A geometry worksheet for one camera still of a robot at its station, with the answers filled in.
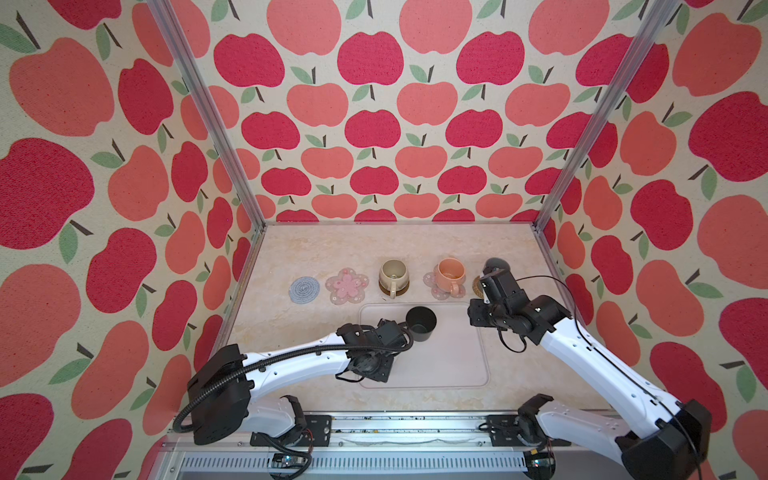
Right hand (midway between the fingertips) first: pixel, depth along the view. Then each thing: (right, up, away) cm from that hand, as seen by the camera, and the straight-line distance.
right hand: (482, 309), depth 79 cm
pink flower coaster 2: (-10, +6, +25) cm, 28 cm away
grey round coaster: (-54, +2, +22) cm, 58 cm away
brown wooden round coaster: (-22, +2, +17) cm, 28 cm away
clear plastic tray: (-5, -16, +8) cm, 19 cm away
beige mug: (-23, +7, +19) cm, 31 cm away
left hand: (-26, -17, -1) cm, 31 cm away
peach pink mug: (-4, +8, +23) cm, 24 cm away
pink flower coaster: (-39, +3, +22) cm, 45 cm away
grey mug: (+11, +11, +16) cm, 22 cm away
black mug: (-16, -7, +11) cm, 21 cm away
